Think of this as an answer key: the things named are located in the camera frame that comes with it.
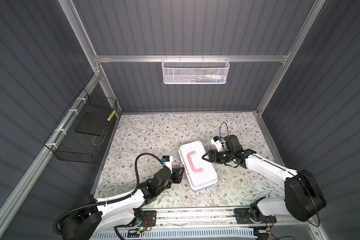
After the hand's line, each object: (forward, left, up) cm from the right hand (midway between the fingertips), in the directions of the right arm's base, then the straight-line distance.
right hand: (206, 159), depth 83 cm
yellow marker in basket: (+13, +52, +21) cm, 57 cm away
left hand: (-6, +13, 0) cm, 14 cm away
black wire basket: (+3, +63, +20) cm, 66 cm away
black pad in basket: (+9, +58, +21) cm, 62 cm away
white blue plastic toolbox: (-8, +5, +2) cm, 10 cm away
